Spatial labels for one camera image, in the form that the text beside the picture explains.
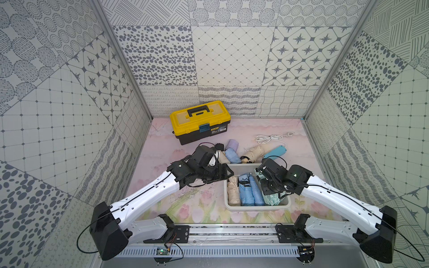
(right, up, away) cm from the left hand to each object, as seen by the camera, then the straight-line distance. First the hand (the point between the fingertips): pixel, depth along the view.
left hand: (230, 172), depth 71 cm
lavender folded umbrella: (+4, +10, +34) cm, 36 cm away
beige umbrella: (+2, -12, +11) cm, 16 cm away
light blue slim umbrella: (+13, -9, +13) cm, 20 cm away
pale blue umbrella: (+14, -14, +9) cm, 21 cm away
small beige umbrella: (-3, +3, +21) cm, 21 cm away
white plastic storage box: (+24, -14, 0) cm, 28 cm away
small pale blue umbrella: (+3, +4, +22) cm, 23 cm away
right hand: (+17, -8, +4) cm, 20 cm away
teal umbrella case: (+32, +5, +31) cm, 45 cm away
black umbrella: (-5, +9, +30) cm, 32 cm away
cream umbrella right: (+16, +4, +24) cm, 29 cm away
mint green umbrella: (+17, -11, -3) cm, 20 cm away
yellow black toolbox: (-16, +24, +26) cm, 39 cm away
